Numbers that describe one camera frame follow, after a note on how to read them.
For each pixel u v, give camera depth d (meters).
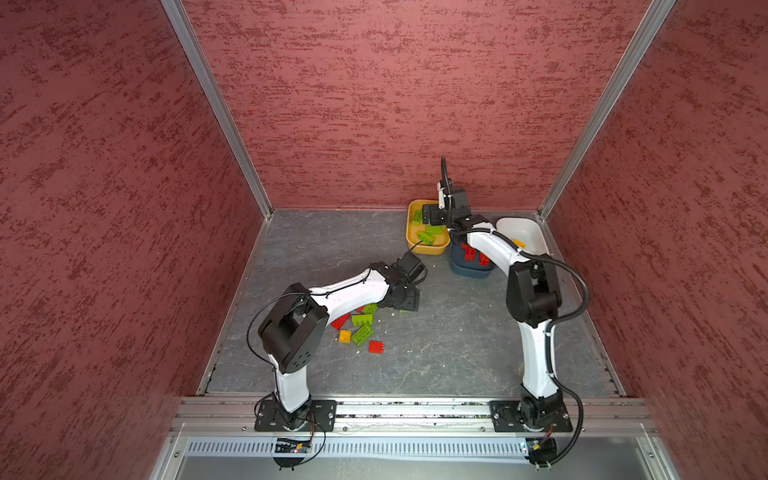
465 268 0.99
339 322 0.89
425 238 1.10
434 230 0.95
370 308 0.91
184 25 0.73
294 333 0.47
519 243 1.10
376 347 0.86
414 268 0.71
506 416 0.74
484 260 0.69
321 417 0.74
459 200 0.79
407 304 0.79
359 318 0.89
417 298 0.83
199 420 0.76
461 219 0.77
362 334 0.87
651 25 0.73
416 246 1.06
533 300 0.57
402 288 0.64
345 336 0.87
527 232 1.12
